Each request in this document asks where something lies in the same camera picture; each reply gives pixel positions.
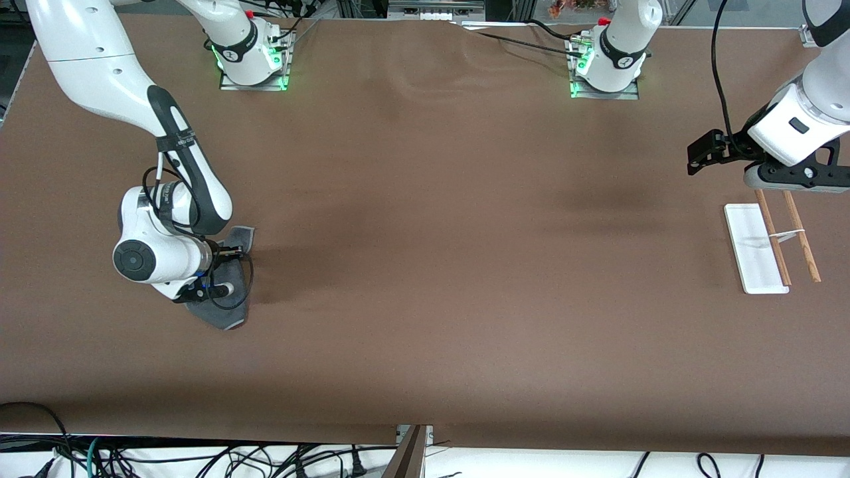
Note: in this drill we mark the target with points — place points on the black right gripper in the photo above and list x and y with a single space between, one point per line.
224 253

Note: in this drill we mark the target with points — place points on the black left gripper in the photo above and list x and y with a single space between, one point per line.
736 147

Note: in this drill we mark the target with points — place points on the dark grey towel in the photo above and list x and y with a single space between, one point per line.
226 318

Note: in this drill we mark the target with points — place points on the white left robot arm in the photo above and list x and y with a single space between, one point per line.
823 106

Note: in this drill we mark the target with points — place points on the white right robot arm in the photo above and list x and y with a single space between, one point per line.
86 60

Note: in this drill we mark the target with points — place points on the white towel rack wooden bars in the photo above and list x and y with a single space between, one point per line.
757 259

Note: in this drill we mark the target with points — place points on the orange background object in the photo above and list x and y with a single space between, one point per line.
564 8

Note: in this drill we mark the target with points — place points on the brown table cover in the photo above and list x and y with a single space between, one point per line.
425 332

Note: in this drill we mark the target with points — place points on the white power strip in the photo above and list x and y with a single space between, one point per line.
437 16

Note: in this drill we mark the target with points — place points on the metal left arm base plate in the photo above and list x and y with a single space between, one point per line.
631 93

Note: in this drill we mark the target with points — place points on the aluminium corner bracket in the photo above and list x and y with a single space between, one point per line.
807 36

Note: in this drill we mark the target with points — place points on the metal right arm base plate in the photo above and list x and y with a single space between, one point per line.
255 87

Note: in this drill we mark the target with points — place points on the metal table bracket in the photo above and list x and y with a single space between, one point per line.
408 458

